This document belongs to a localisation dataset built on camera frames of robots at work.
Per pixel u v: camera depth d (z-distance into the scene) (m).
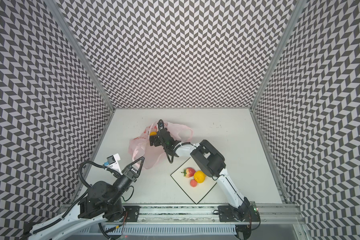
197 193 0.79
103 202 0.52
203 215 0.74
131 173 0.58
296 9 0.68
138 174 0.61
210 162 0.56
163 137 0.75
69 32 0.80
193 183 0.79
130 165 0.61
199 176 0.80
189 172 0.82
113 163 0.58
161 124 0.87
